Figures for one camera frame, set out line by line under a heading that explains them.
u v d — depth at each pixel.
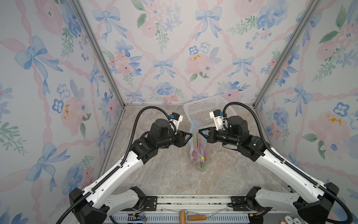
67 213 0.35
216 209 0.73
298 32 0.77
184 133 0.60
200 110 1.14
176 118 0.60
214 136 0.59
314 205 0.39
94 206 0.38
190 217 0.70
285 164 0.44
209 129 0.62
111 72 0.99
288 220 0.70
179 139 0.59
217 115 0.60
